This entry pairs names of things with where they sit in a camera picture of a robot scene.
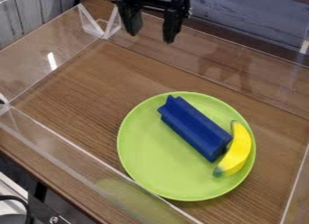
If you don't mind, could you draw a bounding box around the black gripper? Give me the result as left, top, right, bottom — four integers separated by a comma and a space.
112, 0, 191, 43

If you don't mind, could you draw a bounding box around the blue block object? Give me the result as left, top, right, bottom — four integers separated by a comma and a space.
156, 95, 231, 163

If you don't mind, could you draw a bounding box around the green round plate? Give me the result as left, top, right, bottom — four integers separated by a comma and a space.
117, 91, 255, 201

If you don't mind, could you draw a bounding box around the yellow toy banana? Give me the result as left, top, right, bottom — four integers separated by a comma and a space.
212, 120, 252, 178

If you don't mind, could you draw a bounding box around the black metal base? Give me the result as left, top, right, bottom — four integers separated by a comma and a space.
26, 197, 70, 224

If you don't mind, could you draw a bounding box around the clear acrylic corner bracket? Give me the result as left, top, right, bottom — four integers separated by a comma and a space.
77, 5, 121, 40

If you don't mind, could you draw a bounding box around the clear acrylic enclosure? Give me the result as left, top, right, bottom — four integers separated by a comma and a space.
0, 7, 309, 224

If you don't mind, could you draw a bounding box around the black cable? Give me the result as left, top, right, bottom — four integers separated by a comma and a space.
0, 194, 33, 224

